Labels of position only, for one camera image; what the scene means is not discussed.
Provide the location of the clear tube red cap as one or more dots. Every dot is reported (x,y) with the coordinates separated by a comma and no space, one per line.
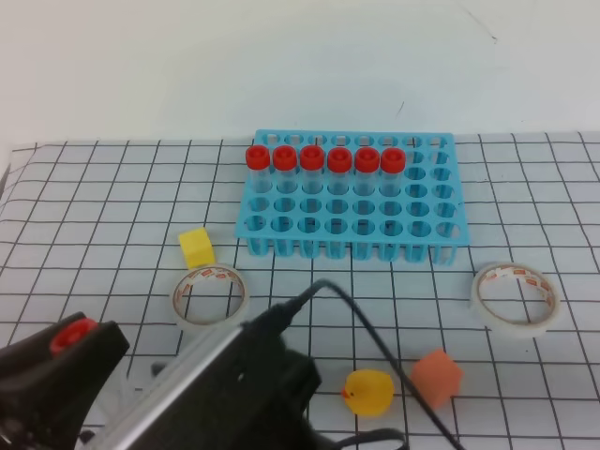
(99,350)

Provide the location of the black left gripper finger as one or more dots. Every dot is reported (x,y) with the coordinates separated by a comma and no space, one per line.
(35,350)
(50,380)

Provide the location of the right white tape roll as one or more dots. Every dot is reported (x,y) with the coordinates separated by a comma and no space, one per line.
(529,276)

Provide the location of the yellow foam cube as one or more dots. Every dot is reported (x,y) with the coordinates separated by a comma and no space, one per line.
(197,248)

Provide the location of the white tape roll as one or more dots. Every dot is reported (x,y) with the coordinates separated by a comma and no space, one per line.
(208,298)
(529,276)

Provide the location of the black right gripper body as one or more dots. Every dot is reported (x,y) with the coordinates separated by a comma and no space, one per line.
(241,403)

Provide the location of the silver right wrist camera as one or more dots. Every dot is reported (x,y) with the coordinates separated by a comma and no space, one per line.
(247,342)

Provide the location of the orange foam cube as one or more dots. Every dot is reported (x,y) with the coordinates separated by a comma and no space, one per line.
(437,378)

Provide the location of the yellow rubber duck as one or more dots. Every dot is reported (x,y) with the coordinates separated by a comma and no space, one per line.
(368,392)

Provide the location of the red-capped tube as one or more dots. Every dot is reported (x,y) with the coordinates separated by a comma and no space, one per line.
(393,162)
(339,164)
(258,163)
(312,162)
(285,163)
(366,164)

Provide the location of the left white tape roll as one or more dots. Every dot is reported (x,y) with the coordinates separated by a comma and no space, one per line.
(208,298)

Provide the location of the blue tube rack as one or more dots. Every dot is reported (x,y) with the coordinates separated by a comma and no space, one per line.
(417,214)

